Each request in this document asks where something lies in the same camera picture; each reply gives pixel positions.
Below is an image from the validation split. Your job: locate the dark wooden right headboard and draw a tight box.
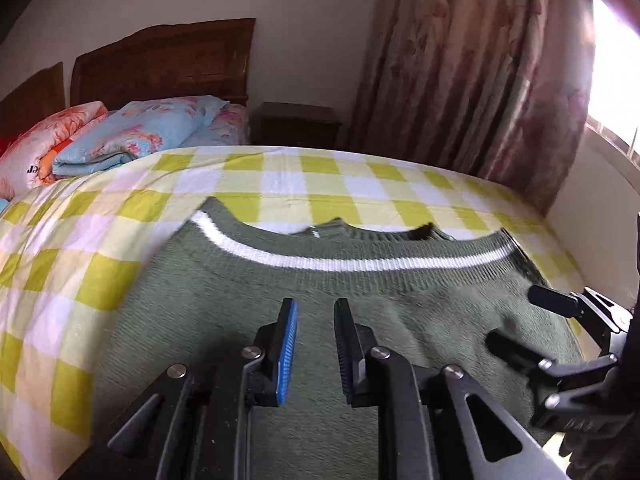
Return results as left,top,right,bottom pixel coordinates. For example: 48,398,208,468
70,18,256,110

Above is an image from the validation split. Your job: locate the green and white knit sweater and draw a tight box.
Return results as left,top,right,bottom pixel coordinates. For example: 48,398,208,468
92,198,582,479

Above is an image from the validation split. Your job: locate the red patterned blanket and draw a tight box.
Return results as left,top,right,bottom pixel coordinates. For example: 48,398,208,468
0,138,11,156

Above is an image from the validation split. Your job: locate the dark wooden left headboard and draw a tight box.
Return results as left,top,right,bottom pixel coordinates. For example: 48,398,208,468
0,62,65,143

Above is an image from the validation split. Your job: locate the light blue floral folded quilt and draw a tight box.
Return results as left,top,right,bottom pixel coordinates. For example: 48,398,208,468
51,96,228,177

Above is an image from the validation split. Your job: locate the dark wooden headboard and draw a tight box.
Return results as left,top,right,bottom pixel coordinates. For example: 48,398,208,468
0,62,65,143
70,18,256,110

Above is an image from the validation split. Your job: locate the pink floral pillow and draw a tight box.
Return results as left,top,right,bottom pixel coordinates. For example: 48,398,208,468
181,103,250,148

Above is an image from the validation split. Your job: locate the pink orange floral folded quilt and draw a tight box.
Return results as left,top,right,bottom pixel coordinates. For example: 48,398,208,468
1,101,107,200

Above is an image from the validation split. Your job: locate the bright window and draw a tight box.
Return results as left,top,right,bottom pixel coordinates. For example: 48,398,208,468
589,0,639,156

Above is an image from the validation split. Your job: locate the dark wooden nightstand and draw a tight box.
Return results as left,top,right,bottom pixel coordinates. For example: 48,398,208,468
250,102,342,150

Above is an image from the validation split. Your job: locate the yellow checkered bed sheet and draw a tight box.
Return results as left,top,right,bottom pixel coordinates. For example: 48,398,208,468
1,146,582,479

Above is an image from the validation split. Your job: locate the pink floral curtain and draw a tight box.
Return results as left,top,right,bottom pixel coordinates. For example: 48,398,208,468
346,0,594,214

